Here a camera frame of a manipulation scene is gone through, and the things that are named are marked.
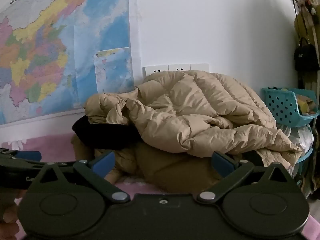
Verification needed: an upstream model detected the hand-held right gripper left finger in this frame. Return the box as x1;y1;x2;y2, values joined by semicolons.
37;151;130;203

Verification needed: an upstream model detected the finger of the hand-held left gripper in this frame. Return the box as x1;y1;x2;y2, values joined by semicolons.
0;149;42;165
0;164;48;189

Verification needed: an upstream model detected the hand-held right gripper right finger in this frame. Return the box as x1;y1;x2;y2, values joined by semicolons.
197;151;290;203

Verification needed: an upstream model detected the beige down jacket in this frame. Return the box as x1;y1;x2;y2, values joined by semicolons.
84;70;303;171

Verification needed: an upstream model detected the person's left hand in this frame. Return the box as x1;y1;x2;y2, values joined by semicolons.
0;190;21;232

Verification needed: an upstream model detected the pink floral bed sheet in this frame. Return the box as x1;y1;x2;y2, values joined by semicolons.
0;132;320;240

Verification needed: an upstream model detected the black cloth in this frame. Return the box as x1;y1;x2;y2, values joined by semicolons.
72;116;143;150

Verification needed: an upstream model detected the brown padded jacket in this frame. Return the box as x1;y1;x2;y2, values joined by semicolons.
71;135;266;196

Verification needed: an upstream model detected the teal plastic basket rack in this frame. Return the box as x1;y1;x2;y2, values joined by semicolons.
261;87;320;193

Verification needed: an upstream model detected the white plastic bag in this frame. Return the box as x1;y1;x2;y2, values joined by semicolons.
287;126;313;156

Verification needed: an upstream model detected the black handbag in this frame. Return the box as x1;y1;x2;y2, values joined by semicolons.
293;37;320;72

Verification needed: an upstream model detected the yellow-green hanging garment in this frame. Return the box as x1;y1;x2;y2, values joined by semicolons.
294;11;320;64

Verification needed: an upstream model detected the plush toy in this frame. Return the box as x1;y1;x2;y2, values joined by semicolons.
297;0;318;28

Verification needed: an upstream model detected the colourful wall map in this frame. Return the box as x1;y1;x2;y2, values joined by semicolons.
0;0;136;126

